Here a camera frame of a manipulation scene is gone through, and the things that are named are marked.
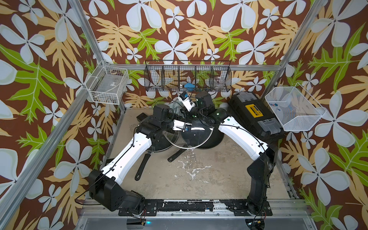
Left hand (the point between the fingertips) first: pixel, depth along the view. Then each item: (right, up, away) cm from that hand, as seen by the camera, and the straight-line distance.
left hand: (179, 112), depth 76 cm
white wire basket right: (+68, +2, +5) cm, 68 cm away
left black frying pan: (-20, -27, +7) cm, 34 cm away
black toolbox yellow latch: (+48, +3, +20) cm, 52 cm away
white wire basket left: (-44, +18, +9) cm, 49 cm away
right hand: (+1, +3, +1) cm, 3 cm away
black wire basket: (+5, +28, +22) cm, 36 cm away
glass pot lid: (-7, -15, +4) cm, 17 cm away
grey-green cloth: (-2, +3, -1) cm, 4 cm away
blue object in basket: (+7, +18, +17) cm, 26 cm away
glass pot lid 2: (+13, -10, +2) cm, 16 cm away
